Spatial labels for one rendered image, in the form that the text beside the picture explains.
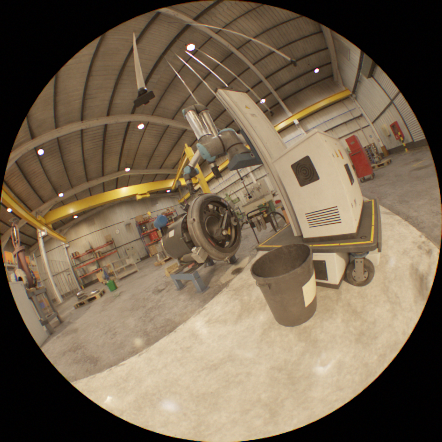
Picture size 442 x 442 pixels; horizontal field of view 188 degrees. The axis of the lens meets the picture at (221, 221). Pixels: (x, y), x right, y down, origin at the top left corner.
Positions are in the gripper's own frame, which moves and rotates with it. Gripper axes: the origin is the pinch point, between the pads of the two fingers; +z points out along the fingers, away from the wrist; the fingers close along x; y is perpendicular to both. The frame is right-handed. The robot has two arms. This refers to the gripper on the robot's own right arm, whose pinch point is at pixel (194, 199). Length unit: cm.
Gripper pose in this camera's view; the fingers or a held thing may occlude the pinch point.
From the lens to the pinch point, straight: 171.8
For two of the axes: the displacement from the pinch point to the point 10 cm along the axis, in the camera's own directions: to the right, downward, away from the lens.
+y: 6.2, -2.8, -7.3
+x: 6.9, -2.3, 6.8
